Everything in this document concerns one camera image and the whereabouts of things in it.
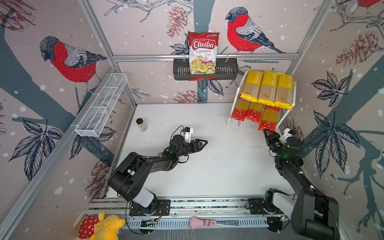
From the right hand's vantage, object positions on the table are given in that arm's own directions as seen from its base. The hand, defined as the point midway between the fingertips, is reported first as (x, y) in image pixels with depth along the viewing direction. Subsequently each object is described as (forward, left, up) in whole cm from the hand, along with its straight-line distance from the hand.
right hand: (263, 130), depth 83 cm
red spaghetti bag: (+9, -5, +1) cm, 11 cm away
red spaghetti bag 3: (+16, +11, +1) cm, 19 cm away
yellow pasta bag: (+18, +7, +18) cm, 26 cm away
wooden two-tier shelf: (+15, +15, +13) cm, 24 cm away
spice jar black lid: (+8, +76, -7) cm, 77 cm away
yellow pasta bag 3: (+13, -9, +18) cm, 24 cm away
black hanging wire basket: (+37, +20, +18) cm, 46 cm away
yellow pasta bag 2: (+16, -1, +18) cm, 24 cm away
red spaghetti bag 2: (+15, +2, +1) cm, 15 cm away
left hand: (-8, +33, -2) cm, 34 cm away
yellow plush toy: (-47, +74, -8) cm, 88 cm away
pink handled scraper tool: (-43, +38, -16) cm, 59 cm away
